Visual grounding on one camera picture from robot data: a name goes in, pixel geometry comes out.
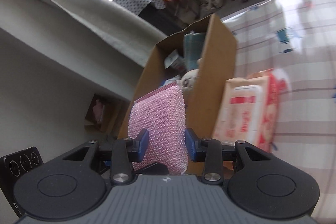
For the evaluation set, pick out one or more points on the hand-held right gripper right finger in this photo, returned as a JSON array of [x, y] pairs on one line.
[[190, 145]]

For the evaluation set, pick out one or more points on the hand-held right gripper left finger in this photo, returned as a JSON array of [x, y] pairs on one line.
[[143, 144]]

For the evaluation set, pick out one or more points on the pink cloth pad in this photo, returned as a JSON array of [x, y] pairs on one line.
[[157, 119]]

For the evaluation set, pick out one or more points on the brown cardboard box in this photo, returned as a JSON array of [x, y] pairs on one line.
[[210, 69]]

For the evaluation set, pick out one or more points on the small brown box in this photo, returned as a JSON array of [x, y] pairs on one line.
[[102, 113]]

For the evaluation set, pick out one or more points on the pink wet wipes pack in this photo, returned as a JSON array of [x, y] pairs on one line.
[[244, 113]]

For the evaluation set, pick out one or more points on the white yogurt cup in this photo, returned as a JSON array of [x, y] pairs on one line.
[[174, 58]]

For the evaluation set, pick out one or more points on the black panel round dials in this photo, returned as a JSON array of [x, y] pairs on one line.
[[23, 163]]

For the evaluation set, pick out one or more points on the pale worn sneaker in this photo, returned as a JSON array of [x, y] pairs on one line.
[[213, 1]]

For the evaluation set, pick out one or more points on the white curtain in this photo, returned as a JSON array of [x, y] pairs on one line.
[[65, 3]]

